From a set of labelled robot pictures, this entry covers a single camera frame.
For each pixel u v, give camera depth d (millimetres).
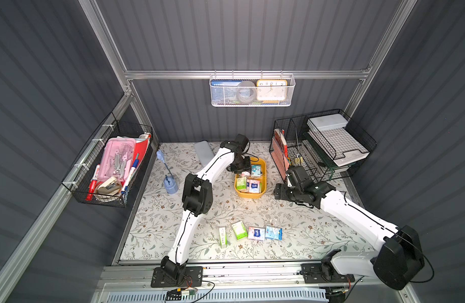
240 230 839
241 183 955
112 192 653
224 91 839
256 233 823
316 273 730
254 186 937
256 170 1000
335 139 942
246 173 937
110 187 644
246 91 871
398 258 403
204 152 1107
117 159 721
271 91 886
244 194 936
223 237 788
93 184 651
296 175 633
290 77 889
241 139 813
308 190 618
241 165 864
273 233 824
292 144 1191
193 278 738
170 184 912
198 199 628
